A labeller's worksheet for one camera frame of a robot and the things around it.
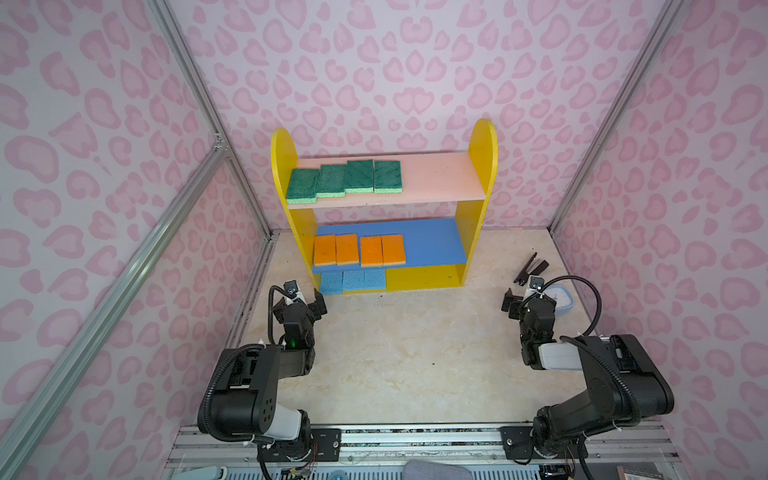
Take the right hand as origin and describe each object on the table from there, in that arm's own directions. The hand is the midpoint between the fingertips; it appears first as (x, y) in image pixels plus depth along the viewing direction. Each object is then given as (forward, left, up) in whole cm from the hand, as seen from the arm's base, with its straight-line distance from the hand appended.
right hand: (528, 288), depth 91 cm
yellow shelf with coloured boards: (+37, +34, -5) cm, 51 cm away
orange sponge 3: (+8, +48, +7) cm, 49 cm away
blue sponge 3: (+8, +48, -7) cm, 49 cm away
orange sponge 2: (+10, +56, +6) cm, 57 cm away
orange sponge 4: (+10, +41, +5) cm, 43 cm away
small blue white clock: (+2, -14, -7) cm, 16 cm away
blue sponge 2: (+7, +55, -7) cm, 56 cm away
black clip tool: (+13, -8, -8) cm, 17 cm away
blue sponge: (+6, +63, -7) cm, 64 cm away
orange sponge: (+8, +62, +8) cm, 63 cm away
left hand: (-3, +69, +2) cm, 69 cm away
